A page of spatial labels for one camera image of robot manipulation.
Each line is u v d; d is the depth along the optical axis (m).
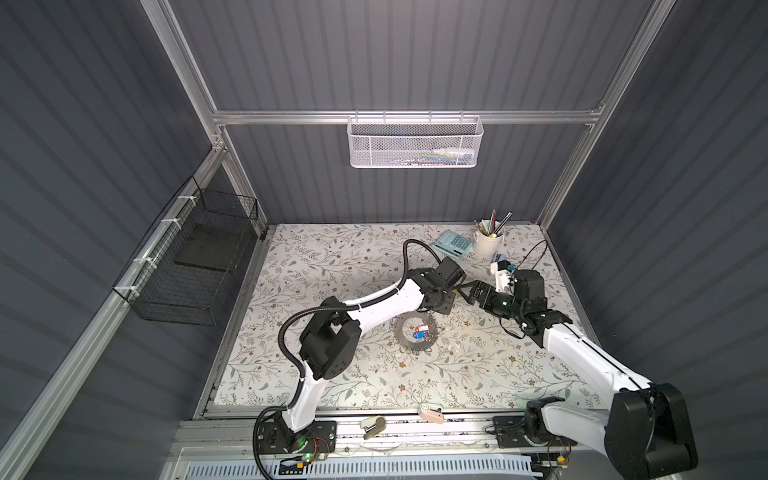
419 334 0.91
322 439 0.72
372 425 0.74
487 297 0.74
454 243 1.12
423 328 0.93
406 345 0.89
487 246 1.08
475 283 0.75
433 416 0.75
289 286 1.03
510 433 0.74
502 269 0.77
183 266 0.72
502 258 1.08
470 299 0.75
